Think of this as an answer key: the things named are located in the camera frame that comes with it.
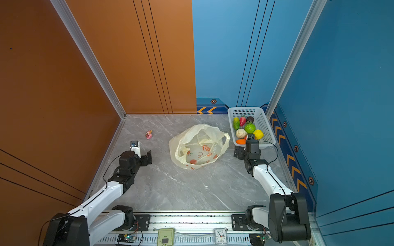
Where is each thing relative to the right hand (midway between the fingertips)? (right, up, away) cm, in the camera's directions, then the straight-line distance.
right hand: (243, 149), depth 90 cm
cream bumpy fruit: (+2, +9, +13) cm, 15 cm away
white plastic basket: (+18, +17, +20) cm, 32 cm away
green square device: (-41, -37, -21) cm, 59 cm away
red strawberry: (+5, +18, +20) cm, 27 cm away
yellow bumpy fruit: (+13, +8, +10) cm, 18 cm away
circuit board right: (+1, -39, -20) cm, 44 cm away
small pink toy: (-61, +8, +16) cm, 64 cm away
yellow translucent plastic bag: (-27, +1, +12) cm, 30 cm away
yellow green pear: (0, +16, +19) cm, 25 cm away
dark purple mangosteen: (+11, +19, +22) cm, 31 cm away
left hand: (-59, 0, -3) cm, 59 cm away
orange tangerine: (+1, +4, +7) cm, 8 cm away
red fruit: (+5, +6, +12) cm, 14 cm away
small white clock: (-16, -36, -21) cm, 45 cm away
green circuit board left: (-60, -39, -19) cm, 74 cm away
